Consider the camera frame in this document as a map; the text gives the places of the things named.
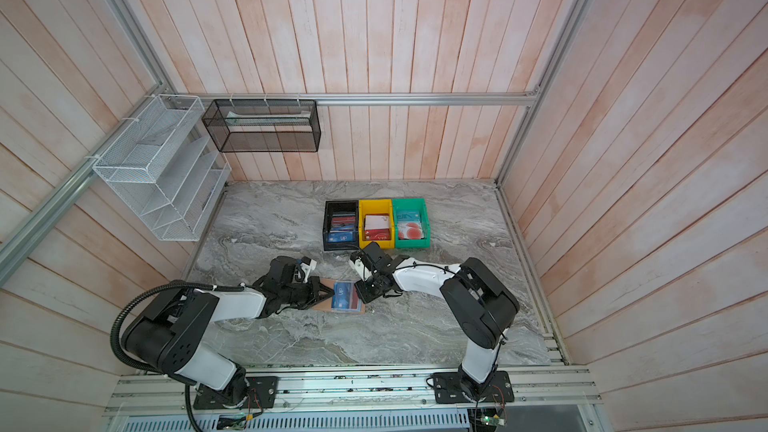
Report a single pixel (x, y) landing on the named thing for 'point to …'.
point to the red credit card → (354, 297)
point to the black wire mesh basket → (264, 125)
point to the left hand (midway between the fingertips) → (334, 297)
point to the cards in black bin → (343, 227)
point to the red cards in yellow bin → (377, 227)
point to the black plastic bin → (339, 206)
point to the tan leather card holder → (326, 307)
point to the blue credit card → (341, 298)
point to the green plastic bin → (412, 204)
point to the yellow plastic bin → (375, 206)
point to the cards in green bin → (409, 225)
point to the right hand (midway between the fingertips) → (361, 293)
